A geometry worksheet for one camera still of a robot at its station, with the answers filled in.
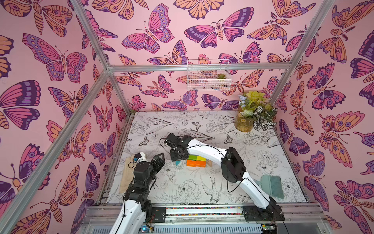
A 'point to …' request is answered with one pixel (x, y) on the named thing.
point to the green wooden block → (192, 157)
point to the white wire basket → (208, 80)
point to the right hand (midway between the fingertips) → (174, 156)
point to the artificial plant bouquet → (256, 105)
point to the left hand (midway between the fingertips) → (162, 156)
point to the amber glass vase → (242, 123)
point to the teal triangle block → (177, 162)
